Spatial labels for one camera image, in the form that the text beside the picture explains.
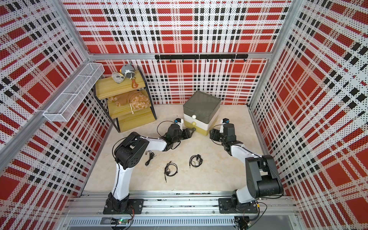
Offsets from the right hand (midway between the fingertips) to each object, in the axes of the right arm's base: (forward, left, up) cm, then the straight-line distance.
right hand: (215, 131), depth 93 cm
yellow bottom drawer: (+4, +11, -3) cm, 12 cm away
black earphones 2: (-23, +31, -9) cm, 39 cm away
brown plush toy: (+13, +50, +17) cm, 55 cm away
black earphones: (-14, +12, -8) cm, 20 cm away
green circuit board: (-48, +49, -7) cm, 69 cm away
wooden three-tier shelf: (+18, +69, -7) cm, 72 cm away
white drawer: (+4, +11, +4) cm, 12 cm away
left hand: (+4, +14, -4) cm, 15 cm away
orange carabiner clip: (+18, +51, +25) cm, 59 cm away
